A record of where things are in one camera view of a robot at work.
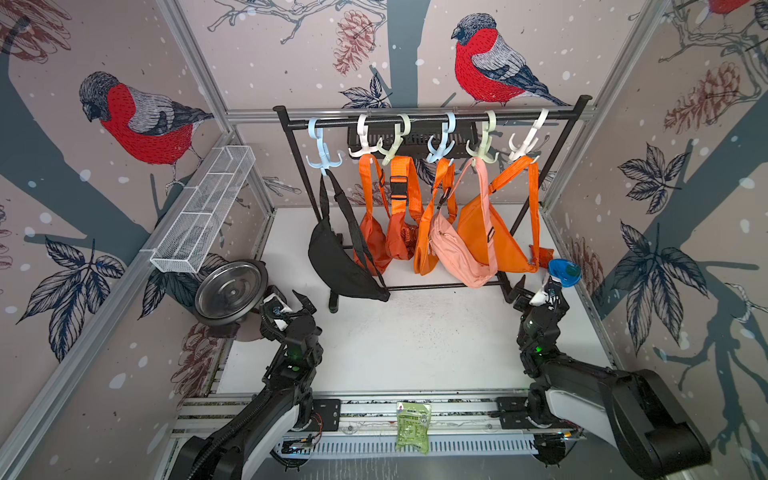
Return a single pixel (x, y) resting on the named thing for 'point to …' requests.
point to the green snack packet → (413, 427)
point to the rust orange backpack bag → (374, 221)
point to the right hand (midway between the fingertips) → (541, 280)
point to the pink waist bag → (446, 241)
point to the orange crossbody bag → (425, 261)
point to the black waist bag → (341, 255)
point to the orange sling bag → (510, 252)
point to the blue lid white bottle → (567, 272)
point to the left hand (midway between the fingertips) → (286, 295)
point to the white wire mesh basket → (182, 236)
